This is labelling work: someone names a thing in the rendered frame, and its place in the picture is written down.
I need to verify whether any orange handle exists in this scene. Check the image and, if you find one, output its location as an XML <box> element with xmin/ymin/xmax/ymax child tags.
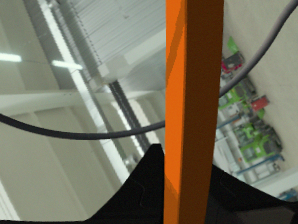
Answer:
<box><xmin>164</xmin><ymin>0</ymin><xmax>225</xmax><ymax>224</ymax></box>

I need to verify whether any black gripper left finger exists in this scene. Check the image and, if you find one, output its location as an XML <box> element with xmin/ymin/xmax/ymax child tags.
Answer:
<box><xmin>0</xmin><ymin>143</ymin><xmax>165</xmax><ymax>224</ymax></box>

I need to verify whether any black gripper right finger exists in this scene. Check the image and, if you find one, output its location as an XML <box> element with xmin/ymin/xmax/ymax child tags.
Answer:
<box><xmin>205</xmin><ymin>164</ymin><xmax>298</xmax><ymax>224</ymax></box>

